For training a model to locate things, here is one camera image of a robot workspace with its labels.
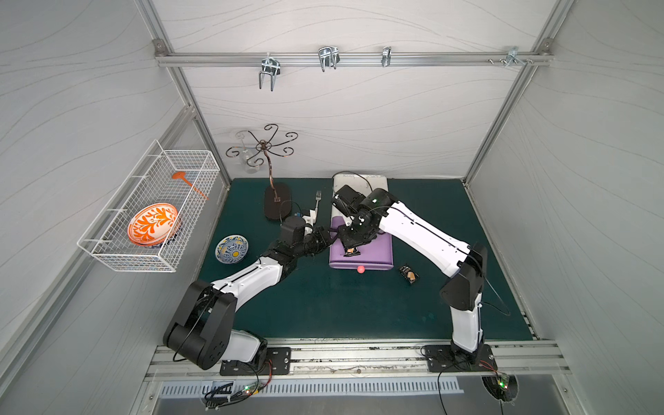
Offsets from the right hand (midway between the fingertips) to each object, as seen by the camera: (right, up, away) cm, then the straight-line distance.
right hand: (348, 240), depth 79 cm
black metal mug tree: (-30, +14, +32) cm, 46 cm away
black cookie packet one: (+1, -3, -1) cm, 4 cm away
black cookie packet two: (+22, -14, +11) cm, 29 cm away
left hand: (-2, +1, +3) cm, 4 cm away
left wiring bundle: (-36, -43, -8) cm, 56 cm away
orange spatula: (-52, +20, -1) cm, 56 cm away
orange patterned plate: (-50, +6, -15) cm, 53 cm away
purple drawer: (+9, -5, +1) cm, 10 cm away
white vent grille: (-13, -40, -9) cm, 43 cm away
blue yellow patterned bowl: (-43, -6, +17) cm, 47 cm away
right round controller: (+43, -40, -8) cm, 59 cm away
